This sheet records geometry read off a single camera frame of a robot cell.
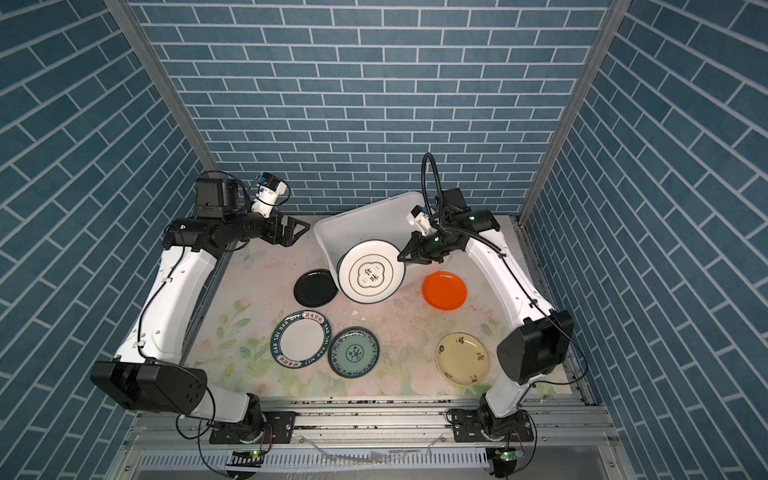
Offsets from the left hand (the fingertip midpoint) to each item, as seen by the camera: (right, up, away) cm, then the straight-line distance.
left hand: (294, 218), depth 73 cm
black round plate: (-2, -21, +25) cm, 32 cm away
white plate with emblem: (+19, -14, +2) cm, 23 cm away
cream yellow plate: (+44, -39, +12) cm, 60 cm away
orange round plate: (+41, -22, +26) cm, 53 cm away
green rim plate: (-4, -35, +16) cm, 39 cm away
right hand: (+26, -9, +2) cm, 27 cm away
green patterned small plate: (+13, -38, +13) cm, 42 cm away
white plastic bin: (+21, +2, +33) cm, 40 cm away
